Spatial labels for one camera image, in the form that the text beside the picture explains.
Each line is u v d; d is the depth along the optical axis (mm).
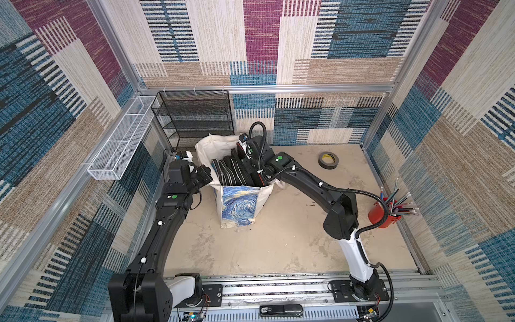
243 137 747
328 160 1148
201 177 704
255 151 668
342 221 552
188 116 1076
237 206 799
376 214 909
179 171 578
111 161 712
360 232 558
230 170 875
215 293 739
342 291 734
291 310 662
